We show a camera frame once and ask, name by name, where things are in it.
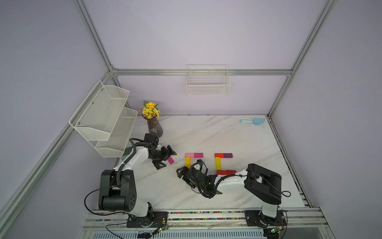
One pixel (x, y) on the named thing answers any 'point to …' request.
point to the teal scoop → (256, 121)
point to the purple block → (228, 155)
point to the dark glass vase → (154, 127)
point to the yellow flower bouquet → (150, 110)
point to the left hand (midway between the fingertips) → (171, 160)
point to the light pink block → (191, 155)
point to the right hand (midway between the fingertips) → (181, 175)
